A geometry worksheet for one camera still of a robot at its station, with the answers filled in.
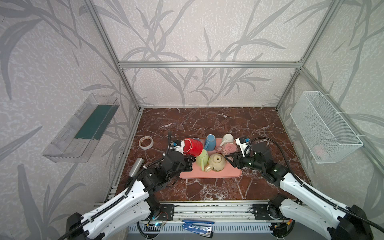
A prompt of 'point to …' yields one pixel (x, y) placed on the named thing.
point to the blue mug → (210, 142)
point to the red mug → (193, 147)
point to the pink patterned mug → (226, 148)
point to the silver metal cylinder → (139, 162)
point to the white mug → (227, 138)
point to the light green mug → (202, 160)
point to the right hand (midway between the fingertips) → (227, 151)
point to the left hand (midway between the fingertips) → (196, 154)
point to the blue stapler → (203, 228)
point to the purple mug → (197, 138)
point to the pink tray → (229, 171)
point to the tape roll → (146, 147)
